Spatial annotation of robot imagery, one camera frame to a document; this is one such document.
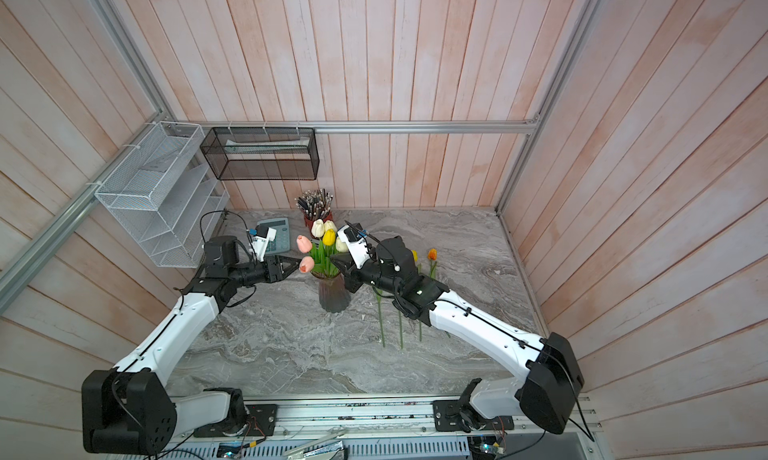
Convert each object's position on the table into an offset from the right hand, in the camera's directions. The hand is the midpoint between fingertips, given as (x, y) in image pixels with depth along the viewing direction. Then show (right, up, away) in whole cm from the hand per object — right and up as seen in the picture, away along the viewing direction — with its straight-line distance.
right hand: (331, 258), depth 70 cm
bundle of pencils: (-10, +16, +28) cm, 34 cm away
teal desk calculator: (-13, +3, +2) cm, 13 cm away
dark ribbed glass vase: (-4, -14, +27) cm, 31 cm away
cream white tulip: (-2, +8, +6) cm, 11 cm away
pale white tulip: (+2, +2, +3) cm, 4 cm away
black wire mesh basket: (-28, +35, +34) cm, 56 cm away
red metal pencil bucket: (-13, +10, +31) cm, 35 cm away
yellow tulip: (-1, +5, +4) cm, 6 cm away
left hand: (-10, -3, +9) cm, 14 cm away
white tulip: (-4, +7, +4) cm, 10 cm away
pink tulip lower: (-6, -2, 0) cm, 6 cm away
